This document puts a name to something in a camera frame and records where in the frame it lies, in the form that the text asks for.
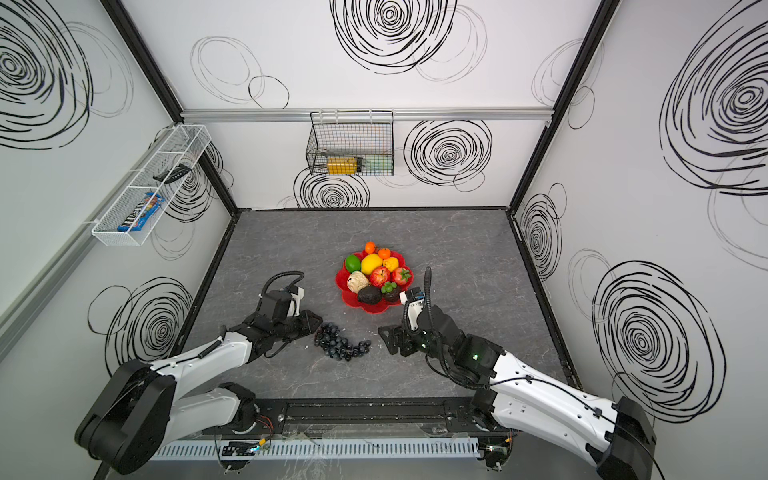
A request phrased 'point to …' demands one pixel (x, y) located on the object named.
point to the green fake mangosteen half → (390, 291)
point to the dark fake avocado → (369, 295)
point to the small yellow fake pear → (391, 263)
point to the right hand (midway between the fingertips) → (388, 327)
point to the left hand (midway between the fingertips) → (325, 320)
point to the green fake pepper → (353, 263)
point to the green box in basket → (378, 165)
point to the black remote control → (179, 172)
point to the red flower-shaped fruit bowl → (350, 298)
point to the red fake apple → (379, 276)
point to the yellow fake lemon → (370, 262)
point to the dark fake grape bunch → (327, 336)
